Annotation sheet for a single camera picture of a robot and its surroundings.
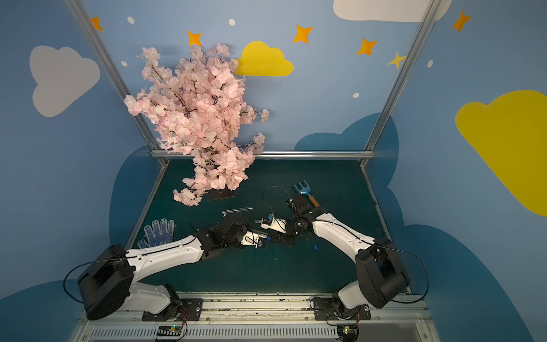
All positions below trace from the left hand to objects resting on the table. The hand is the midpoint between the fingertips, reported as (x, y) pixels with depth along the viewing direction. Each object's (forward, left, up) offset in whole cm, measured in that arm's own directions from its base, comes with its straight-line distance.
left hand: (250, 220), depth 86 cm
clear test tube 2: (-7, -5, +4) cm, 9 cm away
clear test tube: (+11, +13, -11) cm, 20 cm away
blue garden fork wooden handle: (+24, -25, -10) cm, 36 cm away
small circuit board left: (-37, +26, -14) cm, 47 cm away
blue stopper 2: (-7, -28, -10) cm, 30 cm away
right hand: (-5, -11, -2) cm, 13 cm away
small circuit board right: (-36, -37, -14) cm, 53 cm away
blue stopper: (-6, -9, +13) cm, 17 cm away
